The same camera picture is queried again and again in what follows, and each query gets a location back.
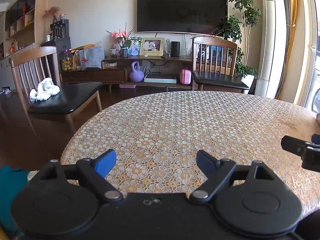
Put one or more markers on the pink flowering potted plant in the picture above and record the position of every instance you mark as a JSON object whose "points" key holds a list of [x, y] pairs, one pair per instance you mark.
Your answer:
{"points": [[123, 51]]}

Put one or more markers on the small figurine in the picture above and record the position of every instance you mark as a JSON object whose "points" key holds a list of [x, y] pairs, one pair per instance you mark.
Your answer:
{"points": [[62, 16]]}

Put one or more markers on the jar of gold chocolates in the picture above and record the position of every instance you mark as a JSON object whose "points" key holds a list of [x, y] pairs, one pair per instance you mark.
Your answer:
{"points": [[67, 62]]}

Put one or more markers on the black drinks machine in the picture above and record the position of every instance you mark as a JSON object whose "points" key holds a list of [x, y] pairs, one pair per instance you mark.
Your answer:
{"points": [[59, 30]]}

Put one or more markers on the pink small case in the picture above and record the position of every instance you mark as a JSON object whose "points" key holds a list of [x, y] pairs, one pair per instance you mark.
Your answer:
{"points": [[186, 76]]}

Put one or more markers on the grey gift bag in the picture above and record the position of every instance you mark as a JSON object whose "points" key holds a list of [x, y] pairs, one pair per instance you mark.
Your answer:
{"points": [[91, 58]]}

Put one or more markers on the teal blue sweater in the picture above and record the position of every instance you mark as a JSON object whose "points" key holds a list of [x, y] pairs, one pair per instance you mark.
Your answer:
{"points": [[10, 192]]}

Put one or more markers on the white crumpled cloth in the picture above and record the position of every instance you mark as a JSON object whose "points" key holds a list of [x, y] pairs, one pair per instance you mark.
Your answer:
{"points": [[45, 88]]}

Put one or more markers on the small black fridge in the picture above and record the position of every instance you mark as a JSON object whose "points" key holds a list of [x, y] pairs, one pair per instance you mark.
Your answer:
{"points": [[62, 45]]}

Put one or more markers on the green plant in white pot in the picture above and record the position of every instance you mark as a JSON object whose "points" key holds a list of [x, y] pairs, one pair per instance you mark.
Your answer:
{"points": [[230, 27]]}

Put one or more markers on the wooden TV stand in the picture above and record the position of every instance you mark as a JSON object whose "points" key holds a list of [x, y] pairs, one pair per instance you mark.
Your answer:
{"points": [[100, 75]]}

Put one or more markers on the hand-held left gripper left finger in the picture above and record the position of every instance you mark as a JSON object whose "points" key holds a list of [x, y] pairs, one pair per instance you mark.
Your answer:
{"points": [[106, 161]]}

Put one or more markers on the small white box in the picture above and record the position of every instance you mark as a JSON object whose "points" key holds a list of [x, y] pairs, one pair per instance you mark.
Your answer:
{"points": [[111, 64]]}

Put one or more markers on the colourful picture card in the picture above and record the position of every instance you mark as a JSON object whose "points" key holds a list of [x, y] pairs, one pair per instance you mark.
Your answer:
{"points": [[135, 47]]}

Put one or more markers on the yellow photo frame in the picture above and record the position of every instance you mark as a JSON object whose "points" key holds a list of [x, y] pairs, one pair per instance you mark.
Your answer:
{"points": [[152, 46]]}

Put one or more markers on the white standing air conditioner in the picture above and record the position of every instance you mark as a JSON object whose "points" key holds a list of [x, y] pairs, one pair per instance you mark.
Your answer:
{"points": [[271, 30]]}

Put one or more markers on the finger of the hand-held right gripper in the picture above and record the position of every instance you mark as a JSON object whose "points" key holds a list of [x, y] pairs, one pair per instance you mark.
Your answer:
{"points": [[316, 139], [292, 146]]}

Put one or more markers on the pink flat box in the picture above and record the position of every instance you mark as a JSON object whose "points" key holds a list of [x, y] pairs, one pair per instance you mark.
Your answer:
{"points": [[127, 86]]}

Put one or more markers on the wooden shelf cabinet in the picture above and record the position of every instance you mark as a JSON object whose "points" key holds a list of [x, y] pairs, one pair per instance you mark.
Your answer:
{"points": [[20, 17]]}

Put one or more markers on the black television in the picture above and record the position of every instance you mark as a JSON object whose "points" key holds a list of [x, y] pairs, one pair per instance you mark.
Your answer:
{"points": [[180, 10]]}

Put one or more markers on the wooden chair black seat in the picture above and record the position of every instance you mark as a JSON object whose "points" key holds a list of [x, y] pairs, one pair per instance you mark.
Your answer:
{"points": [[217, 80], [62, 97]]}

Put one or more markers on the purple kettlebell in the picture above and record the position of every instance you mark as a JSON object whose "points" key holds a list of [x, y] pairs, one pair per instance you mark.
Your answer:
{"points": [[136, 74]]}

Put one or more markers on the white flat box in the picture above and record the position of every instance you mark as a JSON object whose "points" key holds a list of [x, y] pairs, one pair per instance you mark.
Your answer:
{"points": [[160, 78]]}

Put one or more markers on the blue printed box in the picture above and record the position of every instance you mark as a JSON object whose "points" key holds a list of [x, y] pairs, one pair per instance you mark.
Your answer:
{"points": [[211, 53]]}

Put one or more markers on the white mug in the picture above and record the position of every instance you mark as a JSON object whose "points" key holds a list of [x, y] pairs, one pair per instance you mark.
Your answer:
{"points": [[47, 38]]}

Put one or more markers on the clear glass cylinder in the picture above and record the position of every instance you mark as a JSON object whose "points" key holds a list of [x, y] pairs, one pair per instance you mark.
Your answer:
{"points": [[167, 47]]}

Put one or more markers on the black cylinder speaker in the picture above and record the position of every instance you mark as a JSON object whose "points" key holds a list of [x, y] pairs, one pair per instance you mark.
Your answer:
{"points": [[175, 48]]}

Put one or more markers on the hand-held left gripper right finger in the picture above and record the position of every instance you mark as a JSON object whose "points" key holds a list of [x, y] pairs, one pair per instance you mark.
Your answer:
{"points": [[205, 161]]}

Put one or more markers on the yellow grey curtain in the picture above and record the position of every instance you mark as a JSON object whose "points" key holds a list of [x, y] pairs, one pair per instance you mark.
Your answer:
{"points": [[291, 30]]}

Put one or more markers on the dried pink flower vase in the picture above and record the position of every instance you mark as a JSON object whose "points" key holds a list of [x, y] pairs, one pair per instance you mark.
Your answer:
{"points": [[52, 12]]}

